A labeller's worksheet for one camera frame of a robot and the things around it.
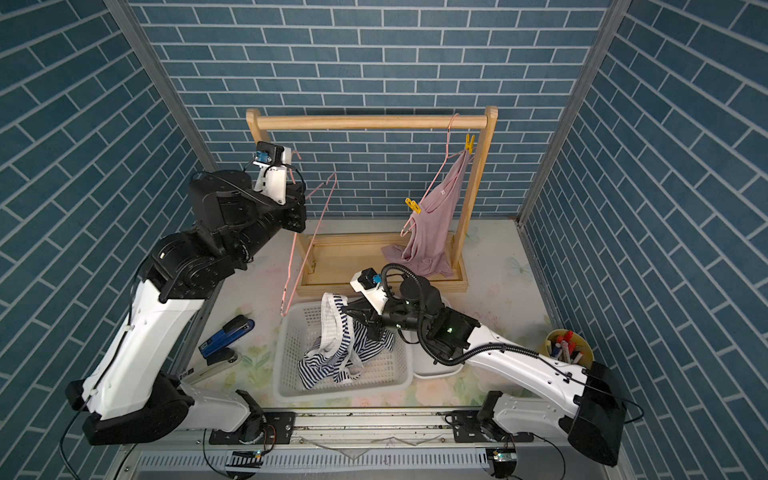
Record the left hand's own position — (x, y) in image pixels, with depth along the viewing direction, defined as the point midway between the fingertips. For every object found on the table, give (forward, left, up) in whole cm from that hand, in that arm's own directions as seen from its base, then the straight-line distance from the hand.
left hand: (314, 185), depth 56 cm
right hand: (-14, -6, -22) cm, 27 cm away
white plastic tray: (-20, -23, -40) cm, 51 cm away
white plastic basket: (-7, +12, -45) cm, 47 cm away
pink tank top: (+14, -26, -29) cm, 41 cm away
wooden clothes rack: (+19, -1, -50) cm, 54 cm away
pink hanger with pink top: (+47, -32, -32) cm, 65 cm away
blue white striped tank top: (-20, -5, -28) cm, 35 cm away
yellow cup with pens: (-17, -59, -35) cm, 71 cm away
